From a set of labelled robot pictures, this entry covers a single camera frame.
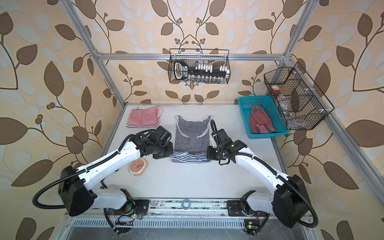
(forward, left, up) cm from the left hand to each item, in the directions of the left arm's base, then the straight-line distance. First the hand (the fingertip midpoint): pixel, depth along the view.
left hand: (174, 151), depth 78 cm
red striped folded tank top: (+31, +28, -11) cm, 44 cm away
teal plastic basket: (+44, -65, -7) cm, 79 cm away
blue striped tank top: (+15, -7, -15) cm, 23 cm away
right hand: (0, -18, -4) cm, 18 cm away
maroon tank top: (+29, -55, -9) cm, 63 cm away
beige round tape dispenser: (-4, +22, -13) cm, 26 cm away
